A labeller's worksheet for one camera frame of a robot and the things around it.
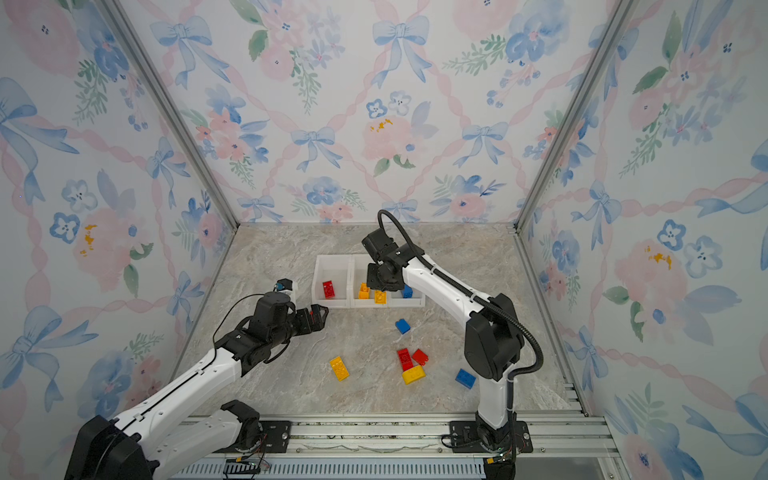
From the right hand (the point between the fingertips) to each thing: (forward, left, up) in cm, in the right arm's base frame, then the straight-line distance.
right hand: (375, 281), depth 87 cm
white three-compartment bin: (+7, +13, -11) cm, 18 cm away
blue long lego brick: (-23, -25, -13) cm, 37 cm away
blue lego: (+3, -10, -10) cm, 14 cm away
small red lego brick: (-17, -13, -13) cm, 26 cm away
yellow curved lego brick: (+3, +4, -10) cm, 12 cm away
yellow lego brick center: (-23, -11, -12) cm, 28 cm away
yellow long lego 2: (-21, +10, -13) cm, 27 cm away
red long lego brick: (-18, -9, -13) cm, 24 cm away
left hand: (-9, +16, -1) cm, 18 cm away
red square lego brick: (+4, +16, -12) cm, 21 cm away
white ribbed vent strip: (-44, +7, -14) cm, 47 cm away
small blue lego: (-8, -8, -14) cm, 18 cm away
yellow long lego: (-5, -2, -1) cm, 5 cm away
